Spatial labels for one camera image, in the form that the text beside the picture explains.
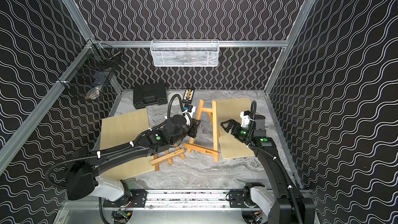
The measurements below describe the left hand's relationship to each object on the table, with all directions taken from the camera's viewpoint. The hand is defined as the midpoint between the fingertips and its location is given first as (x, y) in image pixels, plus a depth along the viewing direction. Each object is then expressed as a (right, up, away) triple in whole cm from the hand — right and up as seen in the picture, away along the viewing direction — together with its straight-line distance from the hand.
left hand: (199, 118), depth 75 cm
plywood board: (-49, -9, +23) cm, 55 cm away
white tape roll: (-18, +10, +38) cm, 43 cm away
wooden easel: (-12, -20, +11) cm, 26 cm away
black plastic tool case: (-36, +14, +36) cm, 53 cm away
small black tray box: (-9, +14, +41) cm, 44 cm away
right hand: (+14, -5, +6) cm, 16 cm away
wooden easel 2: (-3, -13, -1) cm, 13 cm away
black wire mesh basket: (-67, +25, +18) cm, 74 cm away
